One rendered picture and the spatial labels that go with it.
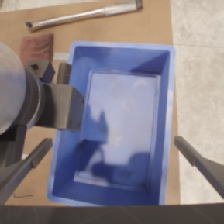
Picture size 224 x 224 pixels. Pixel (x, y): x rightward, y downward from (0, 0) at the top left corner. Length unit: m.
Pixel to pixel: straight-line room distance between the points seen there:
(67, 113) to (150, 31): 0.55
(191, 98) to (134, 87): 0.73
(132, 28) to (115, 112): 0.38
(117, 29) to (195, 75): 0.65
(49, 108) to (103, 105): 0.24
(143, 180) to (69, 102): 0.29
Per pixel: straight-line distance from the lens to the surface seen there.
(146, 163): 0.40
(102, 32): 0.69
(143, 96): 0.41
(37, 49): 0.72
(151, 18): 0.71
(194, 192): 1.12
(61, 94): 0.18
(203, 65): 1.21
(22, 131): 0.17
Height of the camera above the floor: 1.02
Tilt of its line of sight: 79 degrees down
